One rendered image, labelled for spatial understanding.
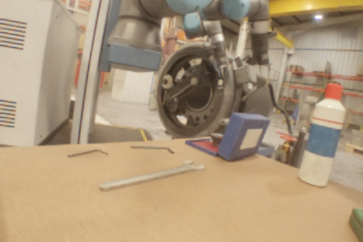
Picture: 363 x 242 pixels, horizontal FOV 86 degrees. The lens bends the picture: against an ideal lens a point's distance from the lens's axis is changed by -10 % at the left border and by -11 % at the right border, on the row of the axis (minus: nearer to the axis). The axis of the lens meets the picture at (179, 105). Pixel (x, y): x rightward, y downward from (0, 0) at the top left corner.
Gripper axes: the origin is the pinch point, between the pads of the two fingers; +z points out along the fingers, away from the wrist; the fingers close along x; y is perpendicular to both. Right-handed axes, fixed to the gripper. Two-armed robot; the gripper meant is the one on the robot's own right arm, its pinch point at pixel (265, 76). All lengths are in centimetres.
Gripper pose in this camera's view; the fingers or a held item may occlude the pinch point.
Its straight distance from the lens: 106.4
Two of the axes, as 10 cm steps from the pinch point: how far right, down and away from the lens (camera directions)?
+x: 4.1, 2.7, -8.7
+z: 1.4, 9.2, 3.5
